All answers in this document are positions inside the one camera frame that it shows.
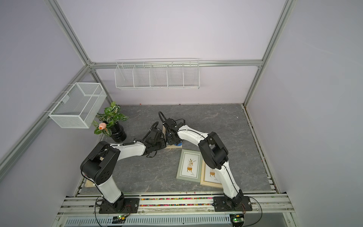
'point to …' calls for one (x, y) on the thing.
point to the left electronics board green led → (118, 219)
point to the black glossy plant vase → (118, 133)
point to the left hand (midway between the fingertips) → (165, 144)
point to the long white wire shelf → (157, 73)
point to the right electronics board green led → (237, 220)
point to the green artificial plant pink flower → (107, 120)
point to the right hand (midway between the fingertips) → (172, 139)
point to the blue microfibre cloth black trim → (179, 144)
